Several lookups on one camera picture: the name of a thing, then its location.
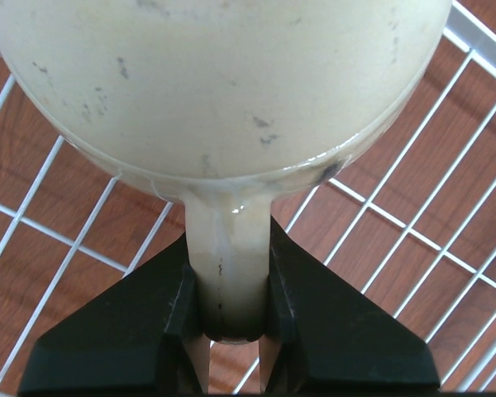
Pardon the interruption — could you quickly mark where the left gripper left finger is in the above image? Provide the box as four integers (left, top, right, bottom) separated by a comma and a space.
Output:
18, 237, 203, 393

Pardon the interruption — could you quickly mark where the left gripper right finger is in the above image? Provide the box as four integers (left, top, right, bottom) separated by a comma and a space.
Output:
260, 221, 440, 391

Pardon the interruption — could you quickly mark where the beige speckled round mug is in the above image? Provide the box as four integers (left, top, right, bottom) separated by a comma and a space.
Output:
0, 1, 451, 343

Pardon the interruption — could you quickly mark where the white wire dish rack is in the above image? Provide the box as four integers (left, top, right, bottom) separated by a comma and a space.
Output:
0, 0, 496, 394

